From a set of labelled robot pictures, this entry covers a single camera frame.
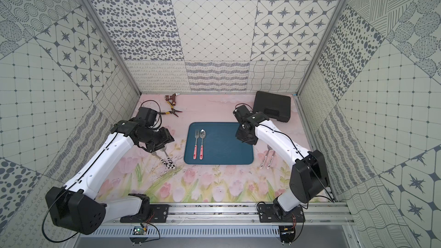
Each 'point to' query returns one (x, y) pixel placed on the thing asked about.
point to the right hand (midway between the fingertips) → (244, 141)
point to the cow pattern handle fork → (163, 162)
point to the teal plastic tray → (221, 146)
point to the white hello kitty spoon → (265, 158)
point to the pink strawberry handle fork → (195, 150)
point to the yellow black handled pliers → (173, 111)
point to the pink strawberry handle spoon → (202, 135)
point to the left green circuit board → (138, 230)
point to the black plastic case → (276, 106)
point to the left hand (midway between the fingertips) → (170, 138)
